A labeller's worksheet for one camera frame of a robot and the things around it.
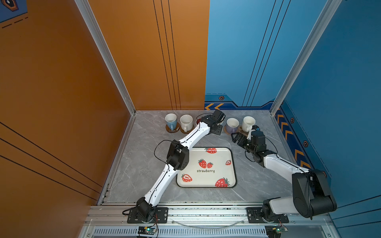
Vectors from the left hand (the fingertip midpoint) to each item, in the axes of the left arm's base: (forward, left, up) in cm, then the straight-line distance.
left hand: (216, 128), depth 102 cm
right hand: (-11, -10, +5) cm, 16 cm away
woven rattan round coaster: (+2, -7, -5) cm, 9 cm away
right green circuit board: (-57, -24, -7) cm, 62 cm away
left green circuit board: (-58, +38, -8) cm, 70 cm away
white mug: (+5, -23, +1) cm, 23 cm away
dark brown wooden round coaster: (+2, +29, -6) cm, 30 cm away
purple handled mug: (+4, -12, -1) cm, 12 cm away
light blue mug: (+1, -4, +4) cm, 6 cm away
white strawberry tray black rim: (-26, +6, -6) cm, 27 cm away
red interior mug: (-6, +13, +14) cm, 20 cm away
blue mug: (+4, +32, +3) cm, 32 cm away
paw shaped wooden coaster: (+2, -18, -5) cm, 19 cm away
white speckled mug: (+3, +21, +2) cm, 21 cm away
